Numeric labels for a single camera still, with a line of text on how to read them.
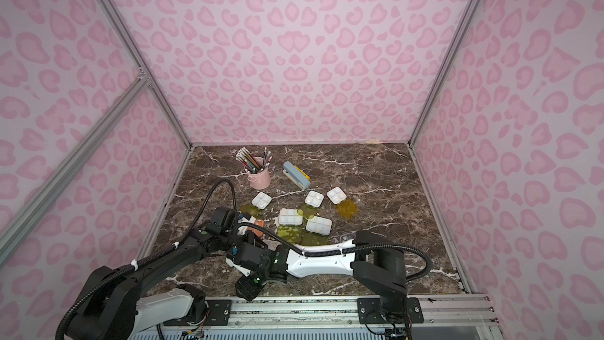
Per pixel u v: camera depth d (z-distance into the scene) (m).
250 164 0.97
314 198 0.98
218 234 0.68
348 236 0.88
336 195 1.00
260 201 0.98
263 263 0.58
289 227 0.91
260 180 1.00
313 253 0.51
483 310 0.75
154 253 0.86
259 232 0.57
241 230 0.79
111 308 0.41
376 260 0.48
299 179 1.02
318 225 0.92
